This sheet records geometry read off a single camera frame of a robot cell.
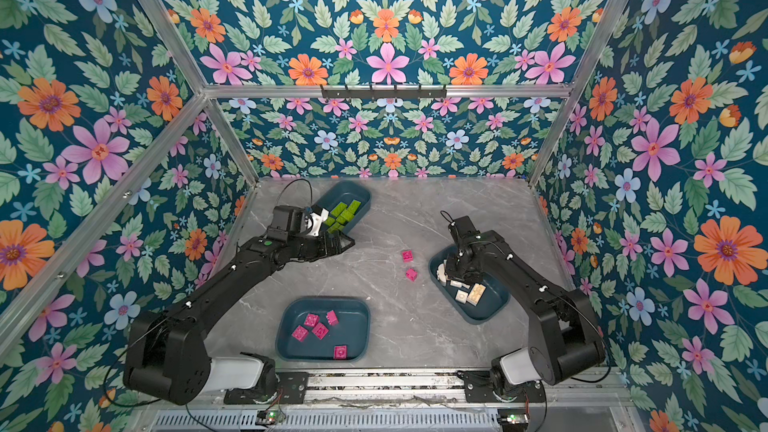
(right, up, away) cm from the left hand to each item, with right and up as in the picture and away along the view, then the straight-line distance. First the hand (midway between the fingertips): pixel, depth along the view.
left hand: (347, 238), depth 80 cm
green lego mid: (-6, +5, +25) cm, 26 cm away
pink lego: (-13, -26, 0) cm, 29 cm away
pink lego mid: (-10, -23, +2) cm, 26 cm away
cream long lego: (+27, -12, +11) cm, 31 cm away
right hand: (+30, -11, +6) cm, 33 cm away
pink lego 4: (+18, -13, +12) cm, 25 cm away
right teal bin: (+43, -19, +8) cm, 48 cm away
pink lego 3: (+17, -8, +16) cm, 24 cm away
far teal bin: (-7, +14, +31) cm, 35 cm away
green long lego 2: (-9, +2, +23) cm, 25 cm away
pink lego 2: (-5, -22, +2) cm, 23 cm away
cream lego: (+31, -14, +3) cm, 34 cm away
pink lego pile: (-1, -30, -3) cm, 30 cm away
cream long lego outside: (+37, -18, +8) cm, 42 cm away
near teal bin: (+2, -26, +3) cm, 26 cm away
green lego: (-9, +8, +28) cm, 30 cm away
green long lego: (-3, +9, +29) cm, 30 cm away
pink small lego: (-7, -25, 0) cm, 26 cm away
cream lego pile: (+33, -18, +8) cm, 38 cm away
